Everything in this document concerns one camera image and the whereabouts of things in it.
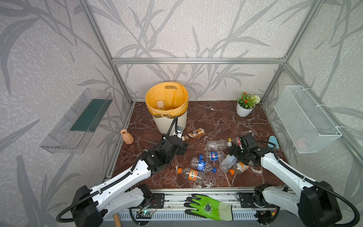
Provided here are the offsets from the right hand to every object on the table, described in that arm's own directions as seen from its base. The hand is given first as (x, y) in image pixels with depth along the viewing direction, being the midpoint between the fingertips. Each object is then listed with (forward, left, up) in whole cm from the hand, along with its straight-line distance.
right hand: (231, 149), depth 87 cm
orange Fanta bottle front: (-15, +25, +1) cm, 29 cm away
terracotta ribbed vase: (+7, +66, +3) cm, 66 cm away
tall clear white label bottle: (-7, +3, 0) cm, 8 cm away
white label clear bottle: (+26, +46, +13) cm, 54 cm away
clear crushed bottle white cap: (+4, +9, -2) cm, 10 cm away
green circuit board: (-32, +50, -7) cm, 60 cm away
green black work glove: (-30, +16, -3) cm, 34 cm away
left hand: (+3, +31, +14) cm, 34 cm away
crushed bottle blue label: (-9, +19, -2) cm, 21 cm away
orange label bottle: (-10, -4, -4) cm, 11 cm away
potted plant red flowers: (+31, -14, +9) cm, 35 cm away
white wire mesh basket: (-2, -29, +28) cm, 40 cm away
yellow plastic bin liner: (+35, +36, +12) cm, 52 cm away
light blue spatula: (+10, -31, -5) cm, 33 cm away
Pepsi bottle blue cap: (-4, +9, 0) cm, 10 cm away
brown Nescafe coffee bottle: (+12, +23, -1) cm, 26 cm away
